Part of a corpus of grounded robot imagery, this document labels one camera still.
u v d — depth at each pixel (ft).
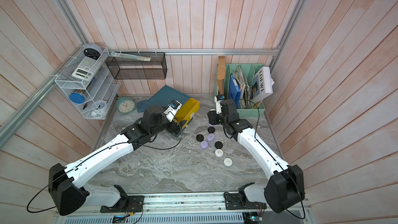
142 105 3.67
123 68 3.39
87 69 2.56
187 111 2.70
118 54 3.01
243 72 3.26
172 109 2.05
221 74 2.84
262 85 2.96
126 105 3.43
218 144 3.04
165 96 3.00
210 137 3.12
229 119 1.98
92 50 2.62
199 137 3.15
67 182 1.29
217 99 2.34
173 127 2.15
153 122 1.83
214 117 2.35
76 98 2.52
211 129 3.31
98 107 2.72
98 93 2.67
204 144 3.04
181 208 2.39
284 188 1.31
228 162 2.82
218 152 2.89
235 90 3.13
